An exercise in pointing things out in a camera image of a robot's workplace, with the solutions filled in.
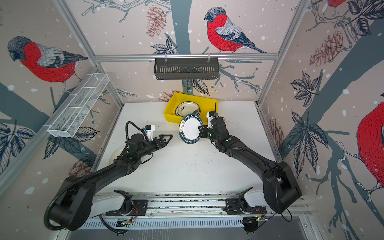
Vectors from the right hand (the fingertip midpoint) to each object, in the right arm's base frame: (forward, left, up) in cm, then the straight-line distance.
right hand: (197, 128), depth 83 cm
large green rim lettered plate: (+1, +5, -5) cm, 7 cm away
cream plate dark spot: (+30, +10, -14) cm, 34 cm away
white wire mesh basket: (+2, +64, +15) cm, 65 cm away
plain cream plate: (-10, +52, -16) cm, 55 cm away
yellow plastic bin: (+32, -6, -13) cm, 35 cm away
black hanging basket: (+45, +11, +10) cm, 48 cm away
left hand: (-7, +16, -1) cm, 17 cm away
